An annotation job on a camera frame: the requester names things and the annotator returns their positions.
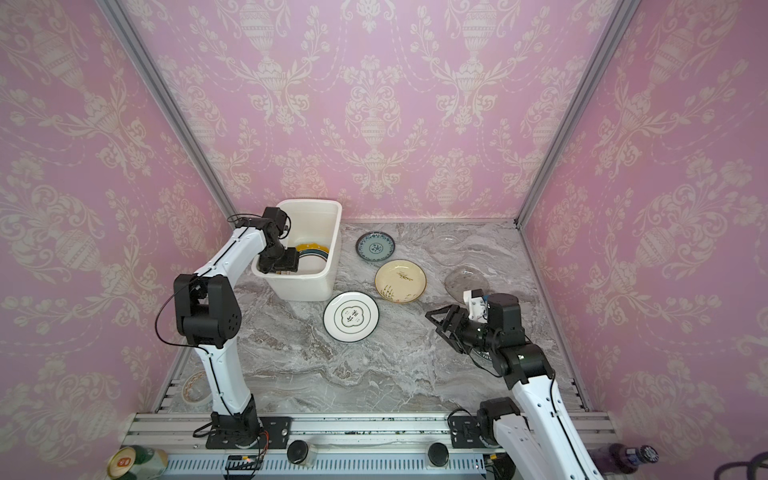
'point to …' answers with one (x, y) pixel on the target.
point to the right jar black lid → (438, 454)
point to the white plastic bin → (314, 228)
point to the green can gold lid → (137, 462)
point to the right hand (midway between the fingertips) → (432, 321)
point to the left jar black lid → (297, 451)
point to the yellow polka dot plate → (307, 246)
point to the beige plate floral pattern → (400, 281)
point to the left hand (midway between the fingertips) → (287, 268)
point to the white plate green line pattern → (351, 316)
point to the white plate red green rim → (311, 261)
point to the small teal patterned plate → (375, 246)
